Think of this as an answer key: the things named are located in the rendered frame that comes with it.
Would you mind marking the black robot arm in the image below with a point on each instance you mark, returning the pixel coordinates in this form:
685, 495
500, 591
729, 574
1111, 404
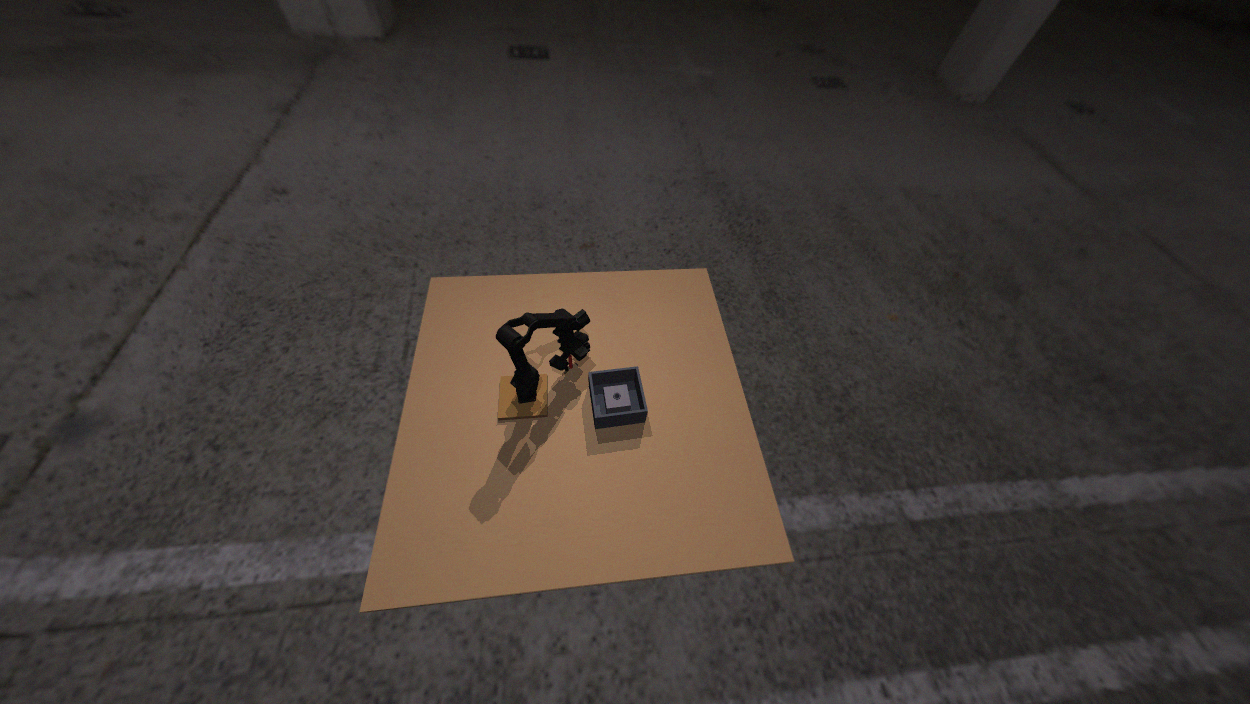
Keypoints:
526, 377

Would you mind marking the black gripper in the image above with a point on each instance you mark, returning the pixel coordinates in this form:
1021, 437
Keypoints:
560, 362

